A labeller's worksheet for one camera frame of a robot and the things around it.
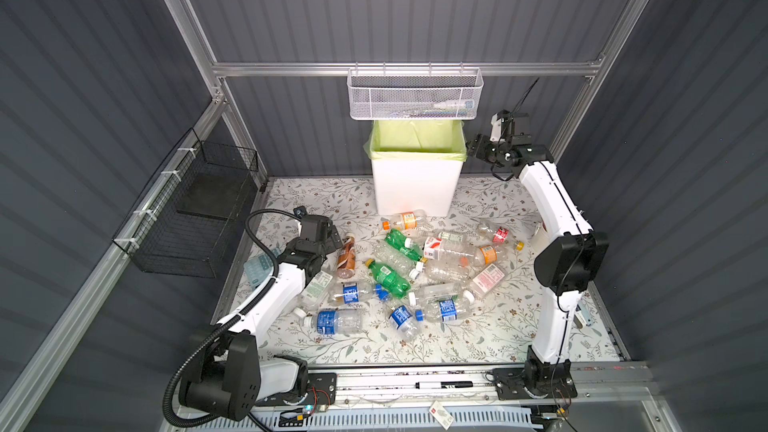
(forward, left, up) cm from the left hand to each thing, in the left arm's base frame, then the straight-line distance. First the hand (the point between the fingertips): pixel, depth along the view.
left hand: (319, 237), depth 87 cm
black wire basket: (-2, +31, +14) cm, 34 cm away
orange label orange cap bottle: (+11, -28, -8) cm, 31 cm away
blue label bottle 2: (-20, -4, -14) cm, 25 cm away
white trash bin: (+16, -34, +3) cm, 38 cm away
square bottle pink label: (-13, -48, -9) cm, 51 cm away
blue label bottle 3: (-23, -24, -9) cm, 34 cm away
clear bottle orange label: (-3, -50, -10) cm, 51 cm away
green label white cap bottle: (-13, +2, -10) cm, 17 cm away
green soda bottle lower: (-10, -20, -9) cm, 24 cm away
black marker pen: (-38, -32, -13) cm, 51 cm away
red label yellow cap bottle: (+2, -57, -8) cm, 57 cm away
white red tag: (-44, -31, -12) cm, 55 cm away
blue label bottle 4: (-21, -35, -8) cm, 41 cm away
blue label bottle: (-14, -10, -9) cm, 20 cm away
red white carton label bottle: (-4, -36, -4) cm, 36 cm away
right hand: (+19, -48, +17) cm, 54 cm away
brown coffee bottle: (-5, -7, -9) cm, 12 cm away
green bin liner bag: (+34, -41, +8) cm, 54 cm away
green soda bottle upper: (+5, -24, -11) cm, 27 cm away
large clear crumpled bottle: (-2, -24, -12) cm, 27 cm away
